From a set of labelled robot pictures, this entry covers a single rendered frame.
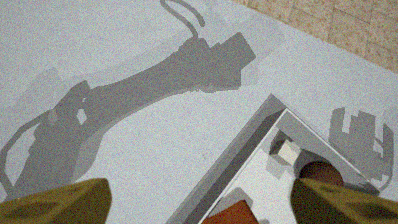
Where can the grey open-top box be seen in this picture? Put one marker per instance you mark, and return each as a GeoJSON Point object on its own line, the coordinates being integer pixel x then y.
{"type": "Point", "coordinates": [263, 182]}

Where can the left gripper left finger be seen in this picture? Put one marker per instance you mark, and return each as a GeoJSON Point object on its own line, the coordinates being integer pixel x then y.
{"type": "Point", "coordinates": [85, 202]}

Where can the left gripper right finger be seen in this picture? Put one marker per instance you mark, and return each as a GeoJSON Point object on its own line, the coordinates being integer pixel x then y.
{"type": "Point", "coordinates": [316, 202]}

